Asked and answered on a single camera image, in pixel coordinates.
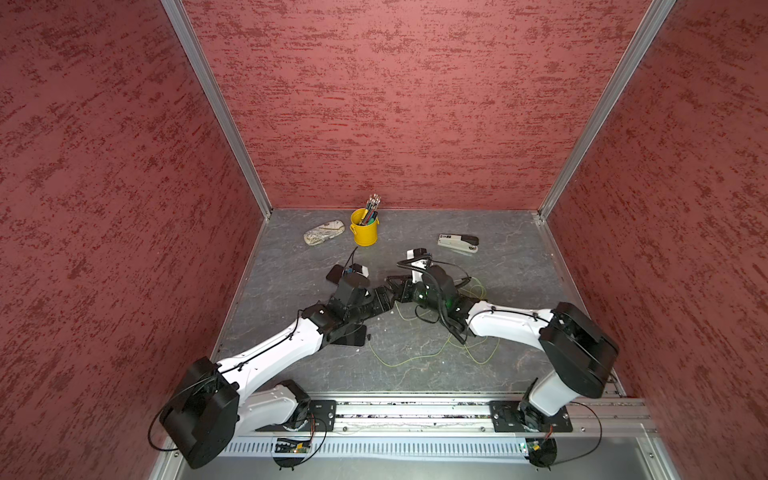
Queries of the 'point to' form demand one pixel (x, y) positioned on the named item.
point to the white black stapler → (459, 242)
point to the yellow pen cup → (364, 235)
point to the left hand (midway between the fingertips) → (388, 303)
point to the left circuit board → (292, 447)
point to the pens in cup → (370, 214)
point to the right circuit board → (533, 446)
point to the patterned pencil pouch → (323, 232)
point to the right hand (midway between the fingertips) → (385, 285)
